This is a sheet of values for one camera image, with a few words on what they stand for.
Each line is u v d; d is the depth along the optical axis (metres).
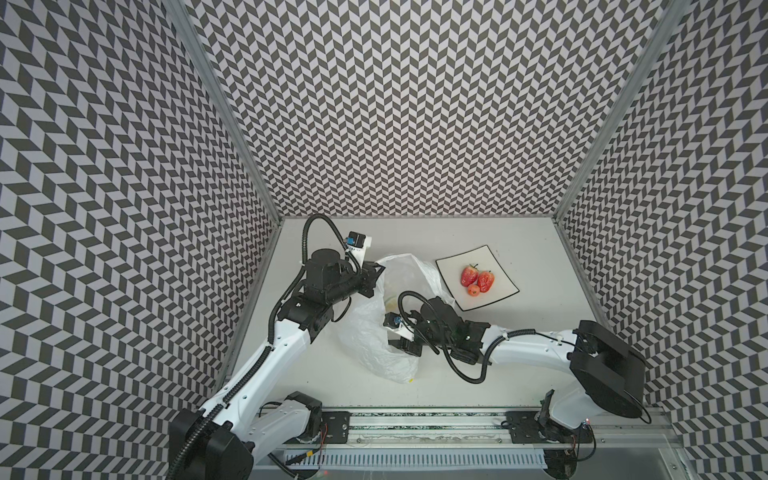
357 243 0.63
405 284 0.97
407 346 0.68
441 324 0.60
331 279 0.56
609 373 0.43
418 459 0.69
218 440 0.37
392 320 0.64
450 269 1.00
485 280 0.95
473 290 0.94
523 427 0.74
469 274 0.96
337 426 0.72
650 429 0.75
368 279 0.64
